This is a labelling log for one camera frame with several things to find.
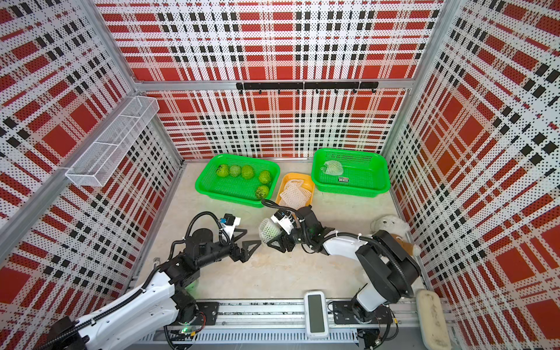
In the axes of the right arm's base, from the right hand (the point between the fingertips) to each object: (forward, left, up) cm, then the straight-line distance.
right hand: (276, 239), depth 84 cm
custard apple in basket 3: (+34, +8, -3) cm, 35 cm away
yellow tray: (+24, -8, -2) cm, 26 cm away
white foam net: (+38, -27, -1) cm, 46 cm away
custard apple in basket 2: (+36, +16, -1) cm, 40 cm away
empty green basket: (+41, -38, -8) cm, 56 cm away
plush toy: (+5, -49, -1) cm, 49 cm away
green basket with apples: (+35, +22, -7) cm, 42 cm away
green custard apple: (-1, +2, +7) cm, 7 cm away
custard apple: (+24, +8, -2) cm, 25 cm away
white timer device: (-25, -14, -3) cm, 29 cm away
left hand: (-2, +6, +7) cm, 10 cm away
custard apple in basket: (+39, +30, -3) cm, 49 cm away
